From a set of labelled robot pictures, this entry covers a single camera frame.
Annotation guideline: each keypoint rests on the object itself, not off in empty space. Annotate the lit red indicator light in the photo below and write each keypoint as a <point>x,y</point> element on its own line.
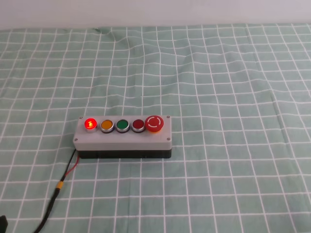
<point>91,125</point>

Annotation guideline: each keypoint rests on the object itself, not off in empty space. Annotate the yellow push button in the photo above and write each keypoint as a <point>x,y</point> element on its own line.
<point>107,126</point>

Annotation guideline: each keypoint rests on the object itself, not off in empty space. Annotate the grey button switch box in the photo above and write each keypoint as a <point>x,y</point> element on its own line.
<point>123,145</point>

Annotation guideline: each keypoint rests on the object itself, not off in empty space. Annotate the green push button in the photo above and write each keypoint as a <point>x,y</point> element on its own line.
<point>122,126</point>

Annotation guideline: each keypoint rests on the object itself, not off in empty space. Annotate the black object at corner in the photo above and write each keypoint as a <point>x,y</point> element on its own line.
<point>3,224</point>

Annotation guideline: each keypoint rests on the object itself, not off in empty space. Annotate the cyan checkered tablecloth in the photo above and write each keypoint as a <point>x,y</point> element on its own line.
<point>239,96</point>

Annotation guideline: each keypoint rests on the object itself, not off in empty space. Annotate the yellow cable connector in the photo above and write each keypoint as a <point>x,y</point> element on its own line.
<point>59,185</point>

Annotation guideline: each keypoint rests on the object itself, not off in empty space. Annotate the dark red push button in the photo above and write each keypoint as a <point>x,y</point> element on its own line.
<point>138,126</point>

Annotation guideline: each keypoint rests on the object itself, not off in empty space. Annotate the red emergency stop button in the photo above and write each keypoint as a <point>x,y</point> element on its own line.
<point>154,124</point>

